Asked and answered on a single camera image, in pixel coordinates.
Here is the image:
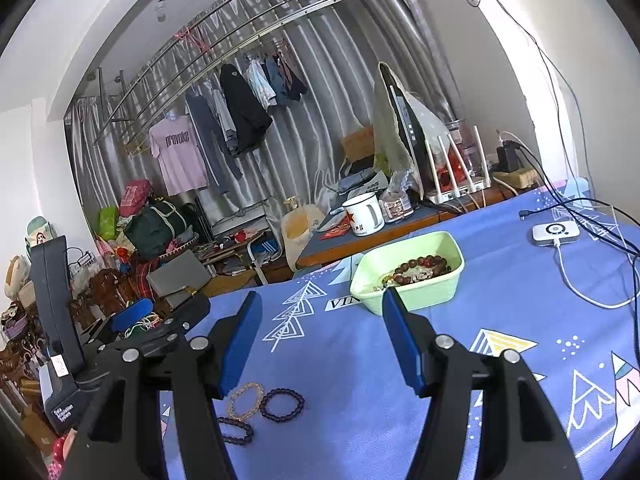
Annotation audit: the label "black cable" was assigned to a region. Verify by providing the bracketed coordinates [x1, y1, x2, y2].
[518, 145, 640, 261]

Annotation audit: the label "brown wooden bead bracelet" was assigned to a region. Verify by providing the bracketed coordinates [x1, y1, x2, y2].
[392, 256, 453, 286]

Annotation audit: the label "blue printed blanket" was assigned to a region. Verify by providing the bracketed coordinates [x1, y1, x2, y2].
[160, 175, 640, 480]

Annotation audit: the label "red bag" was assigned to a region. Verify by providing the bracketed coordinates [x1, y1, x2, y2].
[119, 179, 152, 218]

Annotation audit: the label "silver curtain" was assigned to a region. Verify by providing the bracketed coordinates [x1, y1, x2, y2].
[65, 0, 461, 241]

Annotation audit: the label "amber bead bracelet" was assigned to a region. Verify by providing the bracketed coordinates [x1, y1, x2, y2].
[227, 382, 265, 420]

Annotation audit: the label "pink t-shirt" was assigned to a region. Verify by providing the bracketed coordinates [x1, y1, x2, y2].
[149, 115, 210, 197]

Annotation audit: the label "black hanging garment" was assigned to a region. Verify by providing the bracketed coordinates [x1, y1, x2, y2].
[220, 63, 273, 156]

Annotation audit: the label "white pocket hotspot device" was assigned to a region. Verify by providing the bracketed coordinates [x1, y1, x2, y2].
[531, 221, 581, 247]

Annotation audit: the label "cartoon print bag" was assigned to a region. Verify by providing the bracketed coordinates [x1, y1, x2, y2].
[25, 216, 58, 248]

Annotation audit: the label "black power adapter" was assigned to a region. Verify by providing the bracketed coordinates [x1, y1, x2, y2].
[496, 141, 521, 173]

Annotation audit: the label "black monitor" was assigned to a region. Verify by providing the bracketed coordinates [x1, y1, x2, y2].
[387, 82, 433, 196]

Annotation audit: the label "white router with antennas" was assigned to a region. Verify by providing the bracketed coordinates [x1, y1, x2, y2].
[424, 127, 493, 205]

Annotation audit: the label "blue hanging garment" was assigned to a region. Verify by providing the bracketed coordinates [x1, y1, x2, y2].
[265, 56, 290, 107]

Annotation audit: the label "dark green duffel bag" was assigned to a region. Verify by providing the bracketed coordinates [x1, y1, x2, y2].
[123, 197, 193, 261]

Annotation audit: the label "dark purple bead bracelet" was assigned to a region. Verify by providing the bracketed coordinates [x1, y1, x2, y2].
[259, 387, 306, 422]

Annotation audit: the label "white striped shirt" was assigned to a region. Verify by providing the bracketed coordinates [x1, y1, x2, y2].
[243, 58, 277, 111]

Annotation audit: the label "metal clothes drying rack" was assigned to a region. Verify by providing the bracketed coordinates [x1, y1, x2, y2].
[92, 0, 353, 146]

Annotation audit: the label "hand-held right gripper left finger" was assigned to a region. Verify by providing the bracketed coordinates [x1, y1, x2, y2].
[59, 291, 264, 480]

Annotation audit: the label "grey flat case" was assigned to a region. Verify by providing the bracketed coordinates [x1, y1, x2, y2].
[146, 250, 212, 298]

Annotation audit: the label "beige cloth cover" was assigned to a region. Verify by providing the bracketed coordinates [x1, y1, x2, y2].
[374, 61, 426, 196]

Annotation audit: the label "white cable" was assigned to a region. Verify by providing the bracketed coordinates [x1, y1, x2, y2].
[552, 240, 640, 309]

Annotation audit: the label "green plastic bin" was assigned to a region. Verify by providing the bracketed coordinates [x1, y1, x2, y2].
[349, 231, 466, 317]

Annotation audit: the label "person's left hand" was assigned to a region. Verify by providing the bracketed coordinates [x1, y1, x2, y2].
[50, 430, 78, 480]

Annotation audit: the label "black bead bracelet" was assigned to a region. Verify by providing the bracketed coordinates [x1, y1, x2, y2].
[217, 416, 254, 446]

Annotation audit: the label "cardboard box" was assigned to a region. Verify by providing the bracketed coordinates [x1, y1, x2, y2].
[341, 126, 377, 161]

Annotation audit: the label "clear snack bag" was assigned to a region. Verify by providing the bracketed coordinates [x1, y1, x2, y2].
[379, 170, 416, 223]

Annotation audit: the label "grey trousers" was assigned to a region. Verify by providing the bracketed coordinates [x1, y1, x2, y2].
[212, 90, 244, 179]

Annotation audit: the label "beige power strip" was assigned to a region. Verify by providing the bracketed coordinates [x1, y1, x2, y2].
[492, 167, 543, 191]

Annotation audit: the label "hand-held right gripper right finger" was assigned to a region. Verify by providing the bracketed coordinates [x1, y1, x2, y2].
[381, 288, 584, 480]

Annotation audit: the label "blue jeans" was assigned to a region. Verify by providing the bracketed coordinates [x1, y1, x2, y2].
[186, 92, 232, 196]

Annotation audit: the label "glass jar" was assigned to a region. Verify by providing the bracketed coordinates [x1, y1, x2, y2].
[445, 120, 483, 171]

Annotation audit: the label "pale bead bracelet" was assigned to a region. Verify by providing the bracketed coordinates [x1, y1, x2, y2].
[404, 266, 437, 285]

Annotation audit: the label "carved wooden furniture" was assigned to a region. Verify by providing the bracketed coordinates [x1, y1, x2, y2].
[0, 267, 143, 411]

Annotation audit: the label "yellowish plastic bag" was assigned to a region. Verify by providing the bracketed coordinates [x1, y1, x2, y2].
[281, 203, 326, 271]

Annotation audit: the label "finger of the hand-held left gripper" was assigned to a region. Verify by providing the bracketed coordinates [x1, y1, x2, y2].
[114, 292, 211, 357]
[111, 298, 154, 332]

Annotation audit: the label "pink clothes hanger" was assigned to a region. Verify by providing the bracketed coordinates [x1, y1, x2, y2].
[175, 27, 213, 56]

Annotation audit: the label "white enamel mug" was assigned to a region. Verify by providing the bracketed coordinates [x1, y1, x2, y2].
[341, 191, 385, 237]

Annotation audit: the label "wooden desk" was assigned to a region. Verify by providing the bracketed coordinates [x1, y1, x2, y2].
[295, 180, 543, 271]

